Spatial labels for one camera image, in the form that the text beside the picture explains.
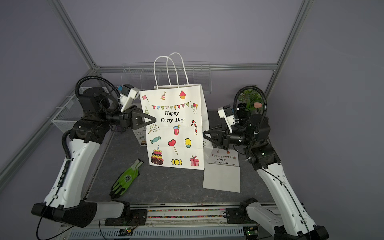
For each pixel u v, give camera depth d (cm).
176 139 50
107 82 44
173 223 73
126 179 85
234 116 49
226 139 48
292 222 37
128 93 46
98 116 46
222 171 86
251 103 94
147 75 96
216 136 55
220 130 50
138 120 49
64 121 68
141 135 91
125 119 46
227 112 48
